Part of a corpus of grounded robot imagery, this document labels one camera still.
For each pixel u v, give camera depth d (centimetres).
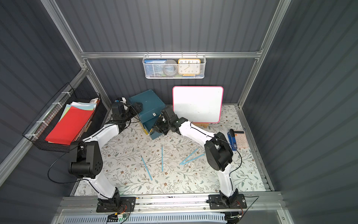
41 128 62
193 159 91
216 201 74
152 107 90
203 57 89
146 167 87
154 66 84
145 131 100
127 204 74
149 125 96
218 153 51
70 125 74
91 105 78
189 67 88
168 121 69
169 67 91
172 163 89
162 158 91
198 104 98
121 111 74
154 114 91
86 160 48
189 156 91
